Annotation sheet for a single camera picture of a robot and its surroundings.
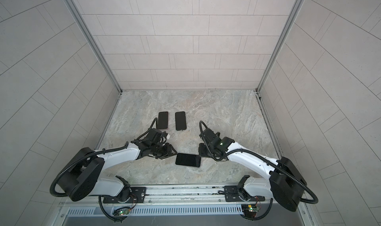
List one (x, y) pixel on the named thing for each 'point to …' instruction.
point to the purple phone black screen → (162, 120)
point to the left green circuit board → (123, 212)
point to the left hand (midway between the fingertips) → (179, 153)
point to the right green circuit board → (249, 210)
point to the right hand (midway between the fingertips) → (198, 154)
